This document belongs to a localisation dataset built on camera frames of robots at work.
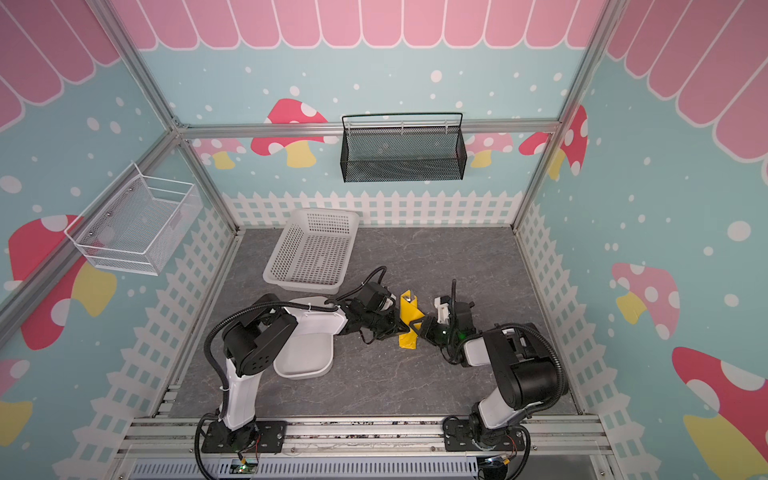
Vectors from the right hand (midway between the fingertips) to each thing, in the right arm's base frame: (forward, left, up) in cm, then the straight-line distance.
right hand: (411, 324), depth 92 cm
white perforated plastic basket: (+31, +36, -1) cm, 47 cm away
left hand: (-3, +1, 0) cm, 3 cm away
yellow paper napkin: (+4, +1, 0) cm, 4 cm away
